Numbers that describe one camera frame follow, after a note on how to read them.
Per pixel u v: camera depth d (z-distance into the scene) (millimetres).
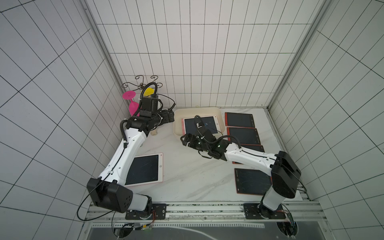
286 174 437
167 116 679
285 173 436
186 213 741
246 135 1031
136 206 606
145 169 896
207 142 609
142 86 896
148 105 552
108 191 381
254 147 979
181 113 1124
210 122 1102
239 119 1141
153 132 1012
